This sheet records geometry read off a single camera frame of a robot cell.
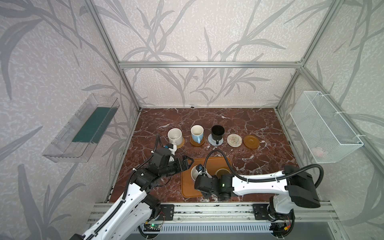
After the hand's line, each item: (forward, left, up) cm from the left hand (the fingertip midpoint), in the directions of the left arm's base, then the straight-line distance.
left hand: (191, 159), depth 74 cm
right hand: (-7, -6, -11) cm, 15 cm away
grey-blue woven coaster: (+18, -14, -14) cm, 26 cm away
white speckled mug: (+23, +12, -14) cm, 29 cm away
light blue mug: (+23, -2, -10) cm, 26 cm away
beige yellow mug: (-3, -16, -8) cm, 18 cm away
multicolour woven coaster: (+22, -28, -18) cm, 40 cm away
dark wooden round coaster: (+19, 0, -16) cm, 25 cm away
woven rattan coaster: (+17, +9, -17) cm, 26 cm away
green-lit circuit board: (-27, +18, -18) cm, 37 cm away
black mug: (+23, -15, -10) cm, 30 cm away
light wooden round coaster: (+21, -39, -17) cm, 48 cm away
